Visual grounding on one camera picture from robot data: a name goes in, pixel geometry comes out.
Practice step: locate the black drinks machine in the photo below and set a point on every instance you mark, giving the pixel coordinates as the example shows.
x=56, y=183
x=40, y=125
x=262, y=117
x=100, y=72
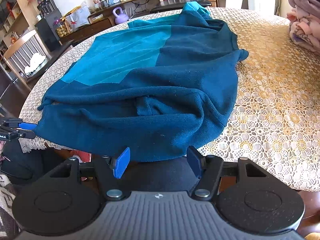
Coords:
x=47, y=6

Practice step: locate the small white box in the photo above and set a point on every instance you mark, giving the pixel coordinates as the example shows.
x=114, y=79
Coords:
x=96, y=17

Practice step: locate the wooden TV stand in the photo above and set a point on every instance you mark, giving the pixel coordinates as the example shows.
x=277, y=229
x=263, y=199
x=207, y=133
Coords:
x=100, y=23

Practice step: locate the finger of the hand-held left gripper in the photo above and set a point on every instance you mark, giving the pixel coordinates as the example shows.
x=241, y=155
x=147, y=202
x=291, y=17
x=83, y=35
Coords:
x=26, y=135
x=25, y=126

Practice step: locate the teal blue sweater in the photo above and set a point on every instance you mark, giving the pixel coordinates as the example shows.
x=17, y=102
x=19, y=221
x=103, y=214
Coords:
x=150, y=80

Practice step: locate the folded mauve garment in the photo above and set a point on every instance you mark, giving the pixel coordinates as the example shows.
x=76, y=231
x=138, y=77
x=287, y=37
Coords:
x=305, y=3

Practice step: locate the white crumpled cloth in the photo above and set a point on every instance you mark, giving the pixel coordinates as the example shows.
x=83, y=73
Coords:
x=35, y=63

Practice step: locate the purple kettlebell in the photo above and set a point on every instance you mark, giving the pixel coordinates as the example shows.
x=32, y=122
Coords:
x=120, y=16

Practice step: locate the wooden shelf cabinet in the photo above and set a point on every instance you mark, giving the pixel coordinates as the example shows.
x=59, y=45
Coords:
x=12, y=17

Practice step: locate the grey gift bag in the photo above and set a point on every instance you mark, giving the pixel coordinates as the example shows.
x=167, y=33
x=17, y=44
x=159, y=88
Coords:
x=78, y=17

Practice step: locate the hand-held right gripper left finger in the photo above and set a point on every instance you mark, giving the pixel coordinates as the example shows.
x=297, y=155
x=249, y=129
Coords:
x=122, y=162

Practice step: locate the person's black trousers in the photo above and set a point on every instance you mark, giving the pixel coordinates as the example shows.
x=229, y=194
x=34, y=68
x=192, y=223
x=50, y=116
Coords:
x=160, y=175

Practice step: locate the black white patterned cloth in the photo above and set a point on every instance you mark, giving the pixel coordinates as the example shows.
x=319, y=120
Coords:
x=6, y=205

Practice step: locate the jar of gold chocolates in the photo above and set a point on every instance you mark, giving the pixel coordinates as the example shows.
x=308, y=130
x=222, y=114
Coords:
x=61, y=28

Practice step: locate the folded pink garment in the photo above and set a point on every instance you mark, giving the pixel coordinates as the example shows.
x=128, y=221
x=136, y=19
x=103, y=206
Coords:
x=307, y=32

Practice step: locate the yellow gift bag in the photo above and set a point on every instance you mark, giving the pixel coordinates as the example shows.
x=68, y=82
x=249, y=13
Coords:
x=72, y=11

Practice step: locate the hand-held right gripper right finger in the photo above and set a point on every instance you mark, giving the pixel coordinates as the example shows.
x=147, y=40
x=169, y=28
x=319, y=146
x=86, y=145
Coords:
x=193, y=162

